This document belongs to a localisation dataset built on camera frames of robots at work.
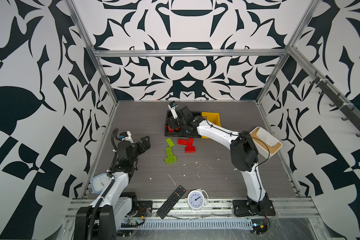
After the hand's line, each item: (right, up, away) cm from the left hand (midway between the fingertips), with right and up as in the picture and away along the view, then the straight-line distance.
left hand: (142, 137), depth 85 cm
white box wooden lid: (+73, -5, +7) cm, 74 cm away
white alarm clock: (+30, -29, -10) cm, 43 cm away
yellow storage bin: (+44, +11, +22) cm, 51 cm away
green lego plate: (+15, -5, +12) cm, 20 cm away
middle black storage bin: (+28, +4, -17) cm, 33 cm away
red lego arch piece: (+15, +3, +15) cm, 22 cm away
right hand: (+15, +11, +6) cm, 20 cm away
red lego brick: (+23, -4, +11) cm, 26 cm away
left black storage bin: (+20, +1, +13) cm, 24 cm away
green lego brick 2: (+16, -13, +4) cm, 21 cm away
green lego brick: (+15, -9, +7) cm, 19 cm away
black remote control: (+16, -30, -10) cm, 36 cm away
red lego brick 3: (+27, -8, +9) cm, 30 cm away
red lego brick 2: (+28, -5, +13) cm, 31 cm away
